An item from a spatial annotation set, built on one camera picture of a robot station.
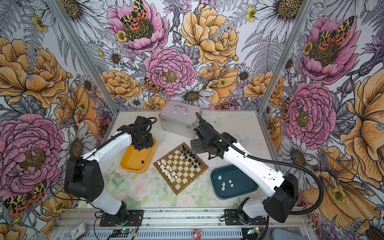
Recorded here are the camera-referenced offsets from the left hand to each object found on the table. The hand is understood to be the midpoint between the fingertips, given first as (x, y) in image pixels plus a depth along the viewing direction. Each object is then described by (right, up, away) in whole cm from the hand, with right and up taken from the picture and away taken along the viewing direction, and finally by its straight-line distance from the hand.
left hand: (148, 148), depth 88 cm
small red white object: (+28, -34, -22) cm, 49 cm away
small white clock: (-26, -34, -19) cm, 47 cm away
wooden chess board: (+18, -12, +1) cm, 22 cm away
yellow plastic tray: (-8, -9, +6) cm, 14 cm away
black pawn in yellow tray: (-5, -9, +5) cm, 12 cm away
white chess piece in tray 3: (+47, -18, -3) cm, 50 cm away
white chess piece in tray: (+41, -17, -2) cm, 44 cm away
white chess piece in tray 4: (+42, -21, -6) cm, 48 cm away
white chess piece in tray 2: (+43, -19, -5) cm, 47 cm away
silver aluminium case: (+16, +17, +10) cm, 26 cm away
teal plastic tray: (+55, -19, -2) cm, 58 cm away
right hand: (+31, +2, -11) cm, 33 cm away
